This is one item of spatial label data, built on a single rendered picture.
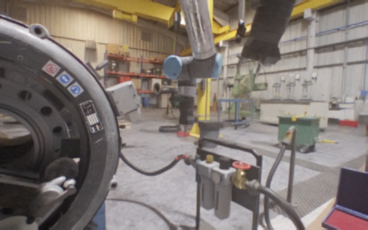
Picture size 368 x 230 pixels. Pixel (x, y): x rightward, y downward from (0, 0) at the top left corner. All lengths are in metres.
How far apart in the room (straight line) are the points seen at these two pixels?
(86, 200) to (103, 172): 0.10
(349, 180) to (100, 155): 0.75
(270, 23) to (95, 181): 0.66
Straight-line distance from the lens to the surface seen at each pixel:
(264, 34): 0.47
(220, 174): 0.86
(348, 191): 0.72
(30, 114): 0.76
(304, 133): 3.34
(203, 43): 0.68
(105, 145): 0.67
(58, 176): 0.72
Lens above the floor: 0.76
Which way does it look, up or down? 4 degrees down
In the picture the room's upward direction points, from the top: 1 degrees clockwise
